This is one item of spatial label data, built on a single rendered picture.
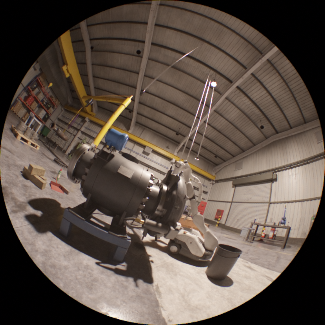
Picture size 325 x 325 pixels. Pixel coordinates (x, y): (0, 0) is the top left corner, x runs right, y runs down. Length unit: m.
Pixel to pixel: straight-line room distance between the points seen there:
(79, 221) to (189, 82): 8.96
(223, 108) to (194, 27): 6.32
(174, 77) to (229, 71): 3.96
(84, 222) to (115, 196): 0.33
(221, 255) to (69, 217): 1.37
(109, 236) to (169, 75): 9.14
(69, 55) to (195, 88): 11.01
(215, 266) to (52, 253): 1.35
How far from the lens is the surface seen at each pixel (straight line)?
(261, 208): 9.58
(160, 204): 1.03
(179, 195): 0.95
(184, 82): 8.99
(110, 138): 0.98
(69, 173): 1.15
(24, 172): 1.87
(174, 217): 0.94
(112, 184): 0.90
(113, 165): 0.95
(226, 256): 1.27
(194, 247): 1.48
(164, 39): 8.52
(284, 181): 9.55
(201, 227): 1.59
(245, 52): 7.82
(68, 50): 11.83
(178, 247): 1.55
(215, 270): 1.35
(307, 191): 9.00
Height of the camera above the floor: 0.65
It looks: 18 degrees up
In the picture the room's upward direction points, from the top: 24 degrees clockwise
